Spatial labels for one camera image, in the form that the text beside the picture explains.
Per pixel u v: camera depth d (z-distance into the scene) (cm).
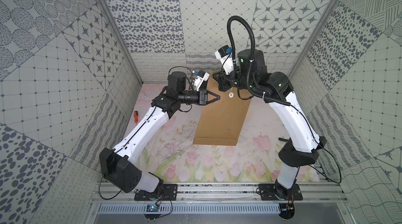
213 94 65
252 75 42
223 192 76
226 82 53
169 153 86
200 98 59
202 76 62
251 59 40
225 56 49
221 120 64
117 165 39
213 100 65
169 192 73
